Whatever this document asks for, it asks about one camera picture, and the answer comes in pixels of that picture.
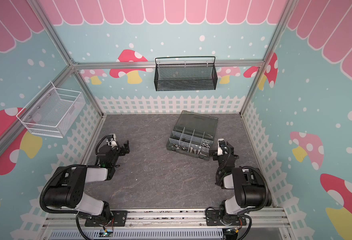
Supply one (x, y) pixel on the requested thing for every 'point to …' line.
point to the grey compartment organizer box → (193, 134)
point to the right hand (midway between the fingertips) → (219, 142)
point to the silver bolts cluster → (192, 150)
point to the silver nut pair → (206, 145)
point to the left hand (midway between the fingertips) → (121, 143)
